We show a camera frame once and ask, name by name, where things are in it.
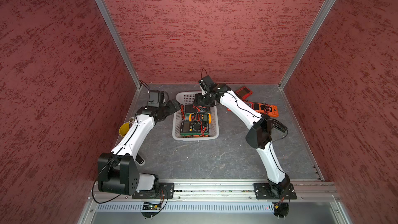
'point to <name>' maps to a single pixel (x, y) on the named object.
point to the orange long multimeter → (271, 110)
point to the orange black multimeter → (195, 136)
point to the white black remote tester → (139, 159)
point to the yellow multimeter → (200, 117)
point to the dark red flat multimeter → (243, 93)
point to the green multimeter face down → (189, 109)
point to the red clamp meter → (245, 101)
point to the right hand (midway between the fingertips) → (199, 104)
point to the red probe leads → (182, 110)
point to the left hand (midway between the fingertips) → (174, 110)
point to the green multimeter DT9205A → (194, 128)
